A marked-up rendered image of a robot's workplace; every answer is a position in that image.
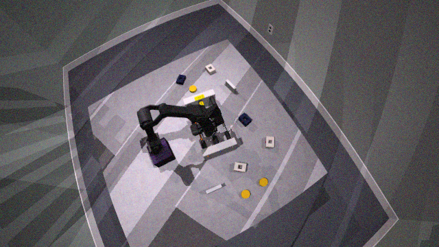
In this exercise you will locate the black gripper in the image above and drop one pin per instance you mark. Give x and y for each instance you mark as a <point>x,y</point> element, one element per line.
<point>196,129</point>

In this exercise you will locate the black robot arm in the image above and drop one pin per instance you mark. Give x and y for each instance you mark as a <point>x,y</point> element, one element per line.
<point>195,113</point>

